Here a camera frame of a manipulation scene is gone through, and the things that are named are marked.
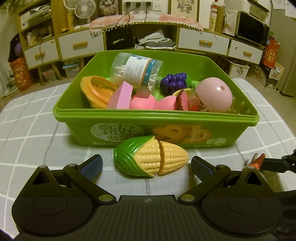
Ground yellow green toy corn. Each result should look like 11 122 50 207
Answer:
113 136 189 178

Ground pink clear capsule ball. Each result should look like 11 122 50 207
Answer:
188 77 233 113

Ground orange toy pumpkin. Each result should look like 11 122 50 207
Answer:
80 76 118 109

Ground pink rectangular block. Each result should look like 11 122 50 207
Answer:
107 81 133 109

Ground pink toy peach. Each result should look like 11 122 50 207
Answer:
129 86 176 110

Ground purple toy grapes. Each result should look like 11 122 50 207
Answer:
159 72 195 95

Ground clear cotton swab jar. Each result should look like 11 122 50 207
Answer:
110 52 164 93

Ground green plastic storage bin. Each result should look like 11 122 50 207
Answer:
53 50 259 148

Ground grey checked table cloth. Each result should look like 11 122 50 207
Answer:
1 79 295 237

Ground red cardboard box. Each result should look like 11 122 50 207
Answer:
260 36 280 68

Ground white carved wooden box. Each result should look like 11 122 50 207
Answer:
228 60 250 79

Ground orange printed paper bag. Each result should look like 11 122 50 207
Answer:
9 57 33 91

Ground wooden white drawer cabinet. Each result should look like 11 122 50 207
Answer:
18 1 263 70

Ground black microwave oven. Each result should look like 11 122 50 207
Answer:
235 11 269 46

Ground black bag on shelf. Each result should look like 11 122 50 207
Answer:
106 29 135 50

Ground pink patterned cloth runner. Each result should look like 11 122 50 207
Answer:
89 13 203 34

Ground white desk fan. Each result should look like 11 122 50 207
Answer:
74 0 96 25

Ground framed cartoon girl picture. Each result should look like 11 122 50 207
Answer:
171 0 199 19

